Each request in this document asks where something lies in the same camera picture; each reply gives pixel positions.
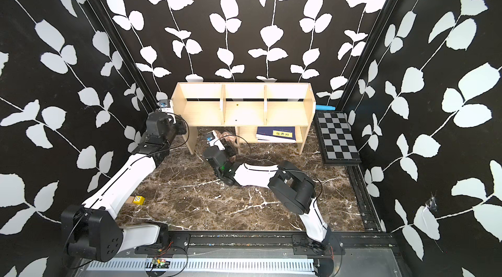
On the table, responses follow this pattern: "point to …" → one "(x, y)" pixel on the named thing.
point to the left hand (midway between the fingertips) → (178, 112)
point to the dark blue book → (276, 134)
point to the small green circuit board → (158, 263)
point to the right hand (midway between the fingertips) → (221, 137)
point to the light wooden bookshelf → (274, 112)
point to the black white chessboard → (336, 142)
